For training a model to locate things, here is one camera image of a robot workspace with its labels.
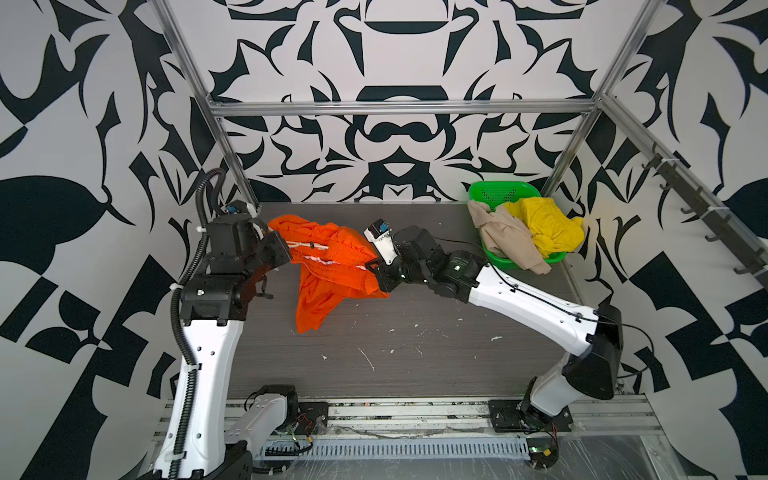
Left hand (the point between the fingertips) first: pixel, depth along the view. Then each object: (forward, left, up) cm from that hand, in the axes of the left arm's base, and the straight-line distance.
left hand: (277, 234), depth 66 cm
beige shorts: (+14, -60, -20) cm, 65 cm away
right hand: (-2, -20, -9) cm, 22 cm away
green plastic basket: (+43, -68, -31) cm, 86 cm away
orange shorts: (-2, -12, -7) cm, 14 cm away
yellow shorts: (+18, -78, -24) cm, 84 cm away
